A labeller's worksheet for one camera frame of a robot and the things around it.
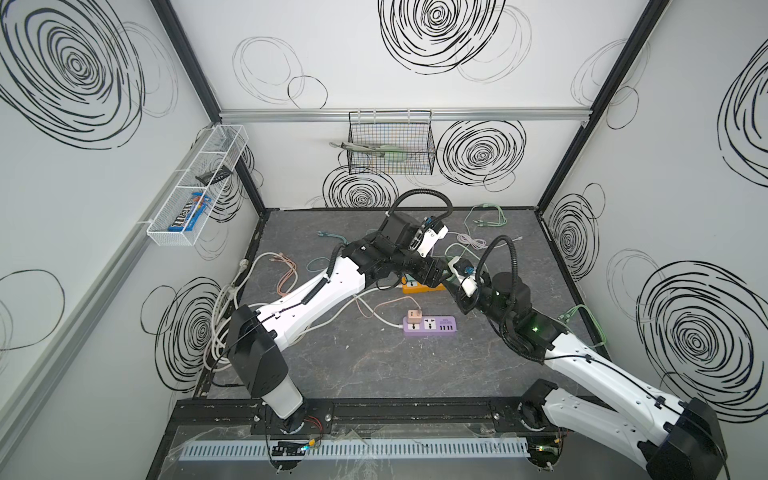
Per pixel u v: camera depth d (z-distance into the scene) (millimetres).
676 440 387
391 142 1238
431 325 867
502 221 1156
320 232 1119
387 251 566
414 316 844
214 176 753
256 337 418
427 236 643
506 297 542
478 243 1110
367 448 706
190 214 668
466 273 619
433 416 761
